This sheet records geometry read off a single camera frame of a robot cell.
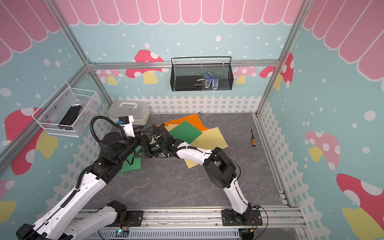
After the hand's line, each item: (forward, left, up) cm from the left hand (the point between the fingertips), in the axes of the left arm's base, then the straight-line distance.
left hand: (150, 129), depth 71 cm
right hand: (-9, +8, -11) cm, 17 cm away
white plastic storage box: (+35, +21, -21) cm, 46 cm away
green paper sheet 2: (+25, -14, -34) cm, 44 cm away
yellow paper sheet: (+18, -32, -33) cm, 49 cm away
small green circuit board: (-38, +15, -34) cm, 53 cm away
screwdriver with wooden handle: (+17, -62, -31) cm, 71 cm away
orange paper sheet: (+35, -20, -31) cm, 51 cm away
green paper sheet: (-16, +5, -3) cm, 17 cm away
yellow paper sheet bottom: (-2, -18, -32) cm, 37 cm away
